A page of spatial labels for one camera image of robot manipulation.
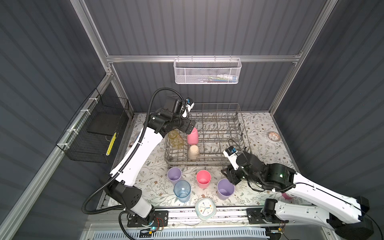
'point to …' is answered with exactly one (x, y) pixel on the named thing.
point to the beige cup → (193, 152)
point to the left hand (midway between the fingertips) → (185, 118)
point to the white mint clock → (205, 208)
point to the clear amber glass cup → (176, 139)
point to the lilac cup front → (225, 189)
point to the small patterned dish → (274, 136)
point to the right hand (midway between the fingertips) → (225, 171)
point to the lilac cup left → (174, 174)
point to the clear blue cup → (182, 189)
